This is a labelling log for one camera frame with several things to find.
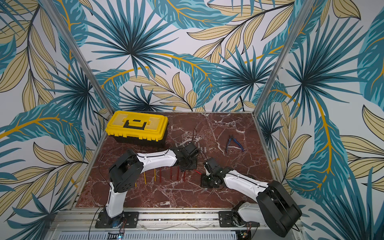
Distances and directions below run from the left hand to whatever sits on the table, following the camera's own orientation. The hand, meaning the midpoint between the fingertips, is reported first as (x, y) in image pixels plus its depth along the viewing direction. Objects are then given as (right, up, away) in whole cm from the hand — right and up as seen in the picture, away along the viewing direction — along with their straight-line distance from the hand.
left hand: (194, 168), depth 90 cm
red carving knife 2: (-10, -3, 0) cm, 10 cm away
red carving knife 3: (-6, -4, -2) cm, 7 cm away
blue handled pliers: (+24, +16, +13) cm, 32 cm away
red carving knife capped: (-20, -3, -2) cm, 20 cm away
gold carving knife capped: (-23, -3, -2) cm, 23 cm away
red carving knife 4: (+1, -2, 0) cm, 2 cm away
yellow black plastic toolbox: (-33, +25, -2) cm, 42 cm away
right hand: (+4, -7, -4) cm, 10 cm away
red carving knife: (-14, -2, 0) cm, 14 cm away
